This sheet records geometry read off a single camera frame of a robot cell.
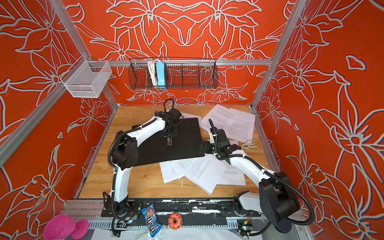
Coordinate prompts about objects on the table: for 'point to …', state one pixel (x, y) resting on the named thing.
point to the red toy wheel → (175, 221)
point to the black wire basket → (180, 73)
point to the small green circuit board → (247, 228)
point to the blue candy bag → (154, 227)
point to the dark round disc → (283, 226)
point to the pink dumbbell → (62, 226)
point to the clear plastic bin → (86, 78)
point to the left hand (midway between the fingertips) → (172, 134)
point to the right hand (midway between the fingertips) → (202, 145)
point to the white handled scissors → (249, 145)
